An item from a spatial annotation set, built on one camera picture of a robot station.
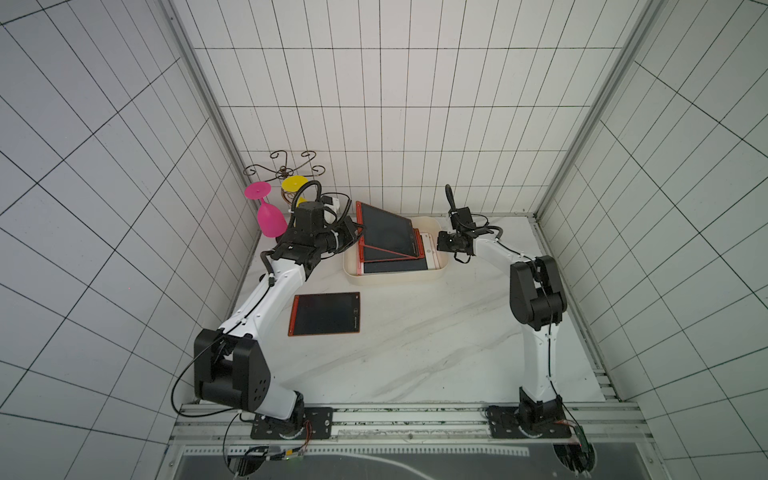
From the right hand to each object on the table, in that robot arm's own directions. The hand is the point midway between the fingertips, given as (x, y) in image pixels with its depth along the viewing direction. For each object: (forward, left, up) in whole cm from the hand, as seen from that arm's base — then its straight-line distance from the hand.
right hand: (448, 235), depth 106 cm
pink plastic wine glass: (-14, +55, +20) cm, 60 cm away
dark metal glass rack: (+1, +53, +26) cm, 59 cm away
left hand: (-18, +26, +21) cm, 38 cm away
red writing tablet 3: (-9, +10, -5) cm, 15 cm away
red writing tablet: (-30, +40, -6) cm, 51 cm away
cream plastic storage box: (+1, +9, +4) cm, 10 cm away
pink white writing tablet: (-9, +6, -4) cm, 11 cm away
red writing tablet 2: (+4, +23, -5) cm, 24 cm away
